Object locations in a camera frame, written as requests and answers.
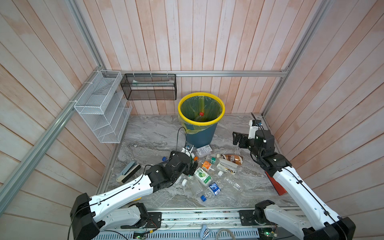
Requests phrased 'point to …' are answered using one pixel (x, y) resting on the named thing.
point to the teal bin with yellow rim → (207, 137)
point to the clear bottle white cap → (193, 187)
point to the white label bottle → (227, 165)
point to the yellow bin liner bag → (200, 108)
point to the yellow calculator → (137, 199)
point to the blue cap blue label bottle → (212, 190)
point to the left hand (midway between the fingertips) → (187, 160)
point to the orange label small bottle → (206, 165)
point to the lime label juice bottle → (204, 177)
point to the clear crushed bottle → (229, 182)
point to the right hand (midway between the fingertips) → (241, 132)
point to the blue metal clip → (205, 232)
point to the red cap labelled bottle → (201, 114)
